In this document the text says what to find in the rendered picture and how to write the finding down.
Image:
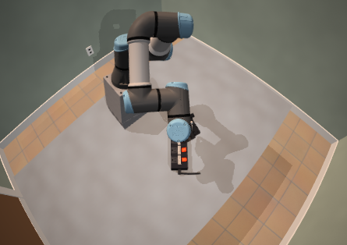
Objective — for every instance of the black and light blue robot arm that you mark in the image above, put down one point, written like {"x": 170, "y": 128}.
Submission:
{"x": 149, "y": 36}

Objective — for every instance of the black power strip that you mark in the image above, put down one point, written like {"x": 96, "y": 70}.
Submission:
{"x": 179, "y": 158}

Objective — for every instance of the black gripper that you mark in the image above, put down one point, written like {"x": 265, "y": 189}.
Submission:
{"x": 194, "y": 132}

